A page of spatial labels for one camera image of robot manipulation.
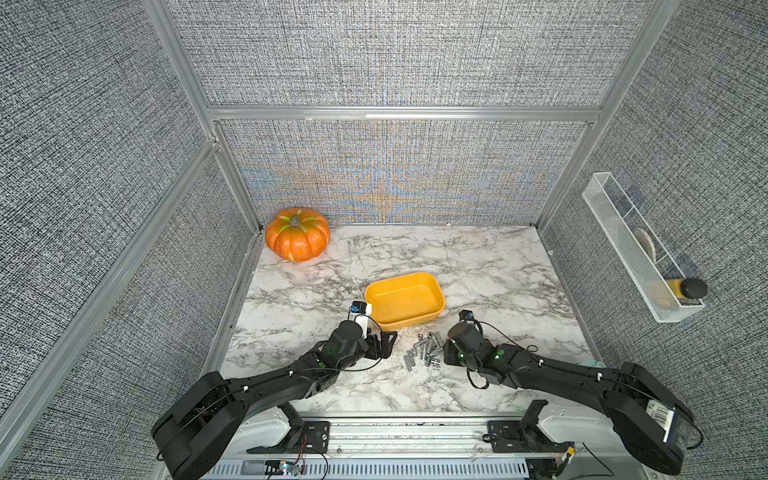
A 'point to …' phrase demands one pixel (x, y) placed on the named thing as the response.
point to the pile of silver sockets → (424, 348)
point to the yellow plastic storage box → (405, 300)
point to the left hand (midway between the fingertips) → (390, 331)
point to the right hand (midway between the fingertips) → (443, 340)
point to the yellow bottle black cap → (688, 288)
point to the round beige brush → (646, 241)
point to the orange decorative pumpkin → (298, 234)
